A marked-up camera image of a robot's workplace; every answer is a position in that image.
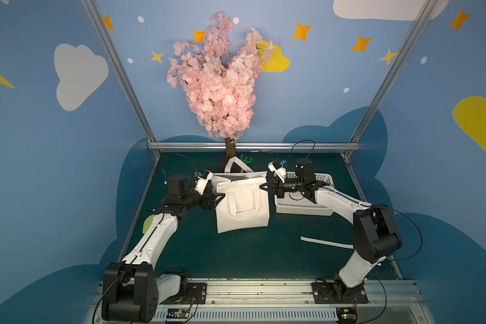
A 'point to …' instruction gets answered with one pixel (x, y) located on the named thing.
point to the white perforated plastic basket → (294, 202)
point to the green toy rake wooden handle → (246, 160)
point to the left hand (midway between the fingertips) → (216, 188)
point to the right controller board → (346, 315)
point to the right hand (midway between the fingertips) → (263, 185)
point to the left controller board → (177, 314)
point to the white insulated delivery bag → (245, 204)
